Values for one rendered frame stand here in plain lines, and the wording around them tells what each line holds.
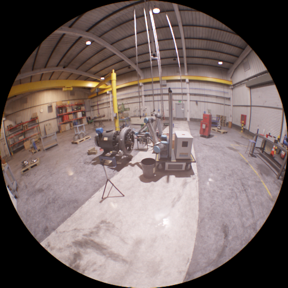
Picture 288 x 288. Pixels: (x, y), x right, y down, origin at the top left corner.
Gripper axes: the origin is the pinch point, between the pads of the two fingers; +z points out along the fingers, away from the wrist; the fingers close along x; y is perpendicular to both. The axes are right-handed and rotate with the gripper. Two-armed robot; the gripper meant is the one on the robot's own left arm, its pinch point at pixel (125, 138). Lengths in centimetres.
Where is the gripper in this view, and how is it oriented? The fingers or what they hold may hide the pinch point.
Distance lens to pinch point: 243.3
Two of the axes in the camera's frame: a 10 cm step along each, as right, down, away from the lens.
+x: 0.9, -0.5, -9.9
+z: -6.8, 7.3, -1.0
